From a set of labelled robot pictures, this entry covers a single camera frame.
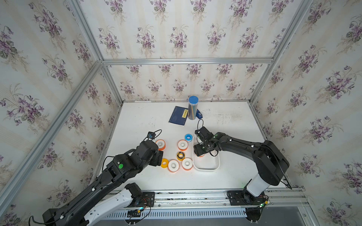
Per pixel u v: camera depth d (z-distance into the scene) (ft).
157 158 2.04
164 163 2.82
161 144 3.05
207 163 2.83
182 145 3.05
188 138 3.20
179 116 3.62
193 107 3.16
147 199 2.36
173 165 2.76
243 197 2.17
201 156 2.63
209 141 2.17
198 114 3.53
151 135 2.00
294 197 2.49
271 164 1.48
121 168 1.45
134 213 2.35
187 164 2.79
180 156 2.91
